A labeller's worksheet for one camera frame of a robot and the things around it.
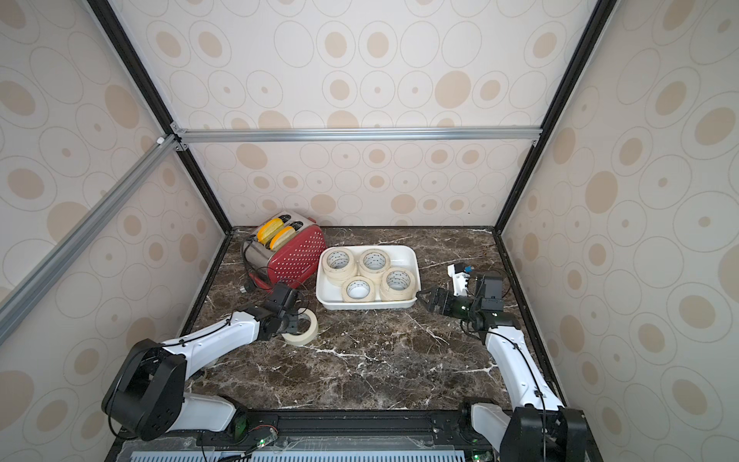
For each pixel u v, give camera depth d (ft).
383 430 2.44
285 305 2.33
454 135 5.81
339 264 3.48
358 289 3.28
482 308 2.09
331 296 3.33
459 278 2.44
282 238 2.94
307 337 2.87
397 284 3.30
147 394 1.38
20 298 1.68
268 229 3.00
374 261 3.48
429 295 2.38
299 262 3.14
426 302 2.43
